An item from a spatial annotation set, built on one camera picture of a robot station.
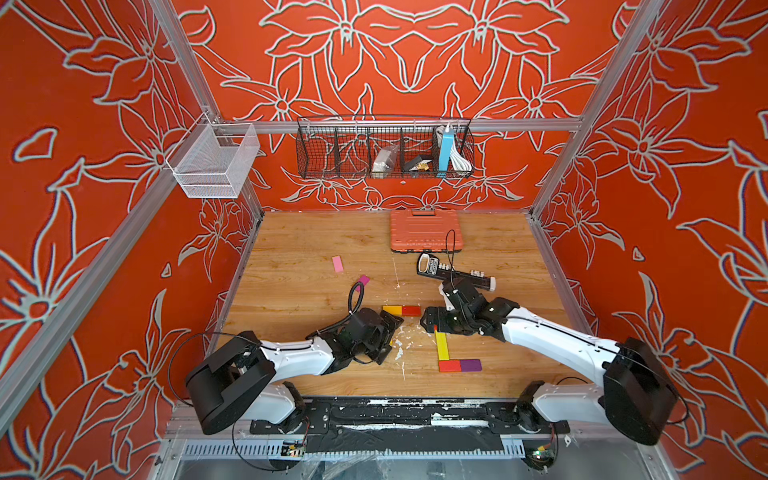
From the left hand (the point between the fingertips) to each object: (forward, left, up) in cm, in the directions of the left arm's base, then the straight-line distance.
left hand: (404, 330), depth 83 cm
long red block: (-7, -13, -6) cm, 16 cm away
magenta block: (+20, +13, -5) cm, 24 cm away
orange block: (+9, +3, -5) cm, 11 cm away
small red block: (+11, -3, -11) cm, 16 cm away
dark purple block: (-7, -19, -5) cm, 21 cm away
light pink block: (+25, +24, -5) cm, 35 cm away
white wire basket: (+41, +63, +26) cm, 80 cm away
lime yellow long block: (-3, -12, -4) cm, 12 cm away
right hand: (+1, -6, +2) cm, 7 cm away
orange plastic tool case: (+40, -8, -1) cm, 41 cm away
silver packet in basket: (+43, +8, +26) cm, 51 cm away
